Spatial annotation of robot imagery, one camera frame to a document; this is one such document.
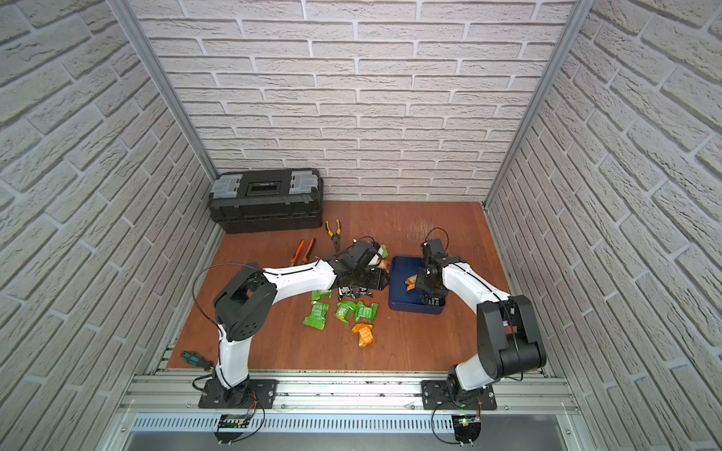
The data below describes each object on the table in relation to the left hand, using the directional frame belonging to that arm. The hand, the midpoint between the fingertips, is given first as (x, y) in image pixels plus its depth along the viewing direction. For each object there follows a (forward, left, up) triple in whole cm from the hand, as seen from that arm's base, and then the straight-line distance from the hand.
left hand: (390, 279), depth 90 cm
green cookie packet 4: (-2, +24, -6) cm, 25 cm away
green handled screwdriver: (-23, +57, -5) cm, 61 cm away
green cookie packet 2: (-8, +16, -5) cm, 18 cm away
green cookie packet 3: (-9, +8, -5) cm, 13 cm away
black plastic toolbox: (+26, +43, +9) cm, 52 cm away
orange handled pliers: (+13, +30, -6) cm, 33 cm away
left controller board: (-38, +43, -9) cm, 59 cm away
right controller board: (-39, -18, -6) cm, 44 cm away
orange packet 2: (+1, -7, -3) cm, 8 cm away
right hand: (-1, -13, -2) cm, 14 cm away
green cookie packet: (-10, +23, -6) cm, 26 cm away
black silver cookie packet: (-2, +14, -5) cm, 15 cm away
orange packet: (+10, +1, -7) cm, 13 cm away
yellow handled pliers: (+22, +20, -5) cm, 30 cm away
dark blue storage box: (+10, -6, -9) cm, 15 cm away
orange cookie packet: (-15, +8, -5) cm, 18 cm away
